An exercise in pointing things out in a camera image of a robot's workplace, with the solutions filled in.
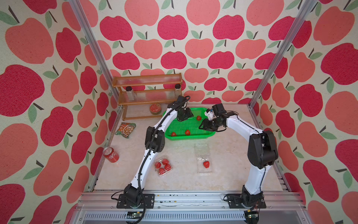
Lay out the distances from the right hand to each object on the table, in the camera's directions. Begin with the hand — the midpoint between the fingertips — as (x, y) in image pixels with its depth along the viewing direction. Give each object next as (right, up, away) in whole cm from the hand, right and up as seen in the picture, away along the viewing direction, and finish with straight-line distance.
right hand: (202, 129), depth 94 cm
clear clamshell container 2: (0, -19, -5) cm, 20 cm away
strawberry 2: (-29, -21, -8) cm, 37 cm away
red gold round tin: (-36, +16, +21) cm, 44 cm away
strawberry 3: (-26, -24, -12) cm, 37 cm away
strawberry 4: (-23, -22, -10) cm, 33 cm away
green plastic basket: (-8, -1, +11) cm, 14 cm away
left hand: (-5, +8, +10) cm, 14 cm away
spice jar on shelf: (-17, +28, +7) cm, 34 cm away
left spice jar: (-51, +26, +5) cm, 58 cm away
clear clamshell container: (-26, -22, -7) cm, 35 cm away
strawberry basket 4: (-25, -20, -5) cm, 32 cm away
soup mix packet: (-56, -1, +10) cm, 57 cm away
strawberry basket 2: (-9, -3, +8) cm, 12 cm away
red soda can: (-57, -14, -12) cm, 59 cm away
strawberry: (0, +8, +14) cm, 16 cm away
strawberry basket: (-20, -4, +7) cm, 21 cm away
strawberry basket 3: (+1, -21, -8) cm, 22 cm away
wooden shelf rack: (-44, +27, +25) cm, 57 cm away
